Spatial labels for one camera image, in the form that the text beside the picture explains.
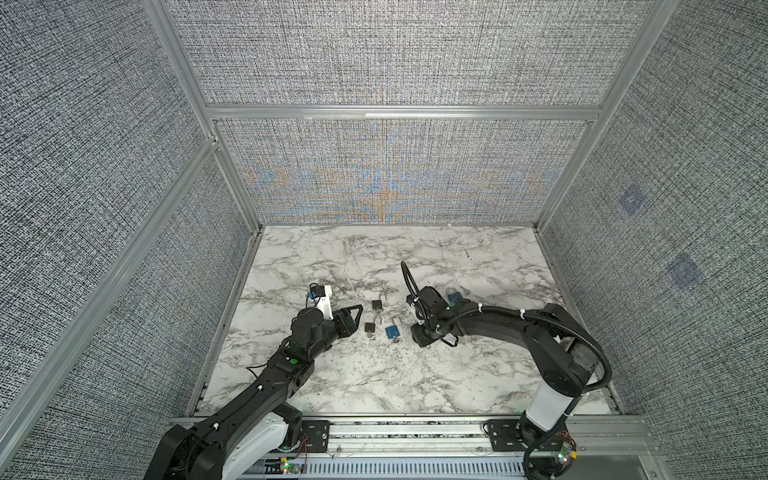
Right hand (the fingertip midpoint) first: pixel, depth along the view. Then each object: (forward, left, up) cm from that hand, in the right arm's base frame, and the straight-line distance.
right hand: (417, 334), depth 92 cm
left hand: (0, +17, +14) cm, 22 cm away
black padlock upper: (+10, +13, +1) cm, 16 cm away
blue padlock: (+13, -14, 0) cm, 19 cm away
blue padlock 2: (0, +8, +2) cm, 8 cm away
